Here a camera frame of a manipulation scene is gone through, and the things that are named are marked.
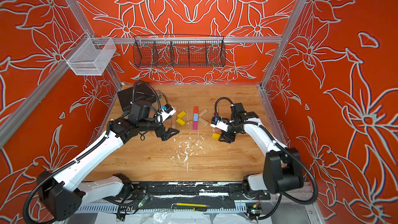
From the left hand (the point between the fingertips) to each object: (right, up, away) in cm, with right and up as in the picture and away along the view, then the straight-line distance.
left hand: (174, 122), depth 73 cm
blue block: (+10, -1, +27) cm, 29 cm away
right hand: (+26, -7, +11) cm, 29 cm away
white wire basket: (-54, +38, +19) cm, 69 cm away
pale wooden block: (+15, +2, +30) cm, 33 cm away
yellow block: (0, -4, +25) cm, 25 cm away
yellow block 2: (+22, -11, +18) cm, 31 cm away
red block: (+10, +4, +31) cm, 33 cm away
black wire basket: (0, +42, +25) cm, 49 cm away
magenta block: (+10, -5, +24) cm, 27 cm away
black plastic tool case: (-38, +12, +33) cm, 52 cm away
